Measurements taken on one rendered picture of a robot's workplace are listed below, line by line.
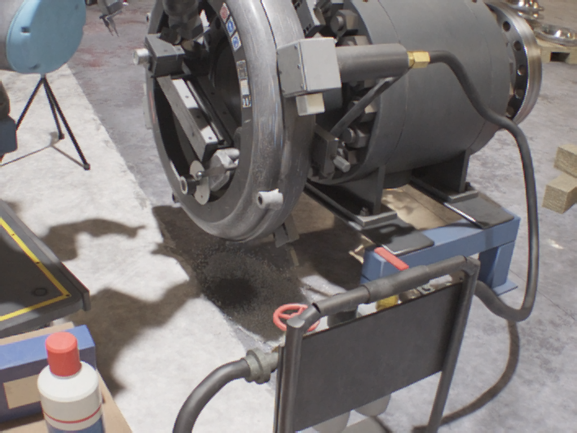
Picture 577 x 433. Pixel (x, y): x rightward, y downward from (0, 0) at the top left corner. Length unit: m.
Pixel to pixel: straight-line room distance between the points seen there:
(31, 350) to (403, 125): 1.18
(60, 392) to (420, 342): 0.70
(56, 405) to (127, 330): 1.18
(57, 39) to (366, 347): 0.69
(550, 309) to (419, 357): 0.99
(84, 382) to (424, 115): 1.30
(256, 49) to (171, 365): 0.81
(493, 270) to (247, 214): 0.88
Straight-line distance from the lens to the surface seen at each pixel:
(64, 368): 0.68
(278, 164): 1.45
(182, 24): 1.50
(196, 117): 1.68
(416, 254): 1.80
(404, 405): 1.67
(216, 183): 1.66
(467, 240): 1.93
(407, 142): 1.79
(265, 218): 1.56
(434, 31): 1.83
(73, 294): 1.43
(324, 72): 1.33
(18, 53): 1.03
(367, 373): 1.15
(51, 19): 1.04
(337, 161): 1.43
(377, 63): 1.43
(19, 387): 0.88
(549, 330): 2.06
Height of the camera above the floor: 1.10
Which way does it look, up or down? 26 degrees down
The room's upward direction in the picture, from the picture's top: 3 degrees clockwise
